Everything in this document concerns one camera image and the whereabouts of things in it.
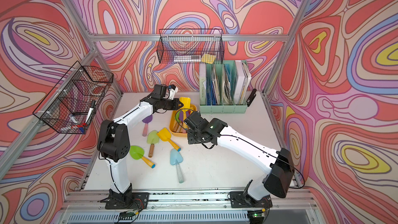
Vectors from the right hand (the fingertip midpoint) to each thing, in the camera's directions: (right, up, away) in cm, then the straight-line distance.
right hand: (194, 141), depth 75 cm
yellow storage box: (-14, +10, +26) cm, 31 cm away
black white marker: (-47, +15, -6) cm, 49 cm away
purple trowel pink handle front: (-8, +12, +17) cm, 23 cm away
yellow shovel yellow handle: (-6, +21, +18) cm, 28 cm away
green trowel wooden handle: (-11, +4, +23) cm, 26 cm away
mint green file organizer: (+17, +29, +21) cm, 40 cm away
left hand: (-7, +19, +17) cm, 26 cm away
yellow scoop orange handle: (-19, -1, +20) cm, 28 cm away
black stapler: (+41, +23, +38) cm, 61 cm away
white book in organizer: (+29, +34, +19) cm, 49 cm away
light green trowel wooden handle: (-27, -3, +19) cm, 33 cm away
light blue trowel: (-11, -12, +11) cm, 19 cm away
